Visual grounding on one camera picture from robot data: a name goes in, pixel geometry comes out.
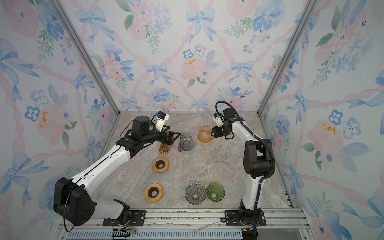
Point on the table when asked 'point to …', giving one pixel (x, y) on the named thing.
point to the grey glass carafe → (186, 143)
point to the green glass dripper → (215, 192)
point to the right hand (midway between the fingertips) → (215, 132)
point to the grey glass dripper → (195, 193)
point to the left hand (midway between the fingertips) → (175, 129)
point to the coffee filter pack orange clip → (164, 148)
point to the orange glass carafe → (204, 135)
